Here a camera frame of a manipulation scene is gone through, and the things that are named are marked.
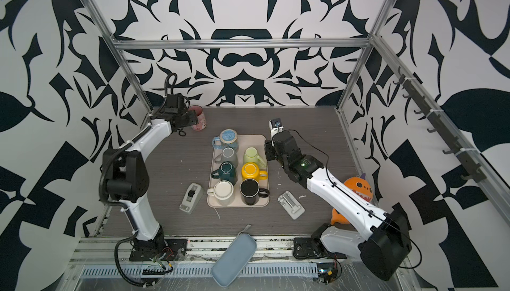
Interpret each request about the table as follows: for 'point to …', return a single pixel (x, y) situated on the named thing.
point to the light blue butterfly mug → (228, 138)
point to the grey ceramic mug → (228, 155)
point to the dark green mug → (226, 171)
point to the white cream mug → (222, 192)
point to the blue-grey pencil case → (234, 259)
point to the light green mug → (251, 155)
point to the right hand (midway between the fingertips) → (270, 137)
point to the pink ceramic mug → (202, 121)
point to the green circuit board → (327, 272)
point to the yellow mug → (251, 170)
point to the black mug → (251, 191)
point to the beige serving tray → (238, 177)
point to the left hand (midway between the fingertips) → (188, 113)
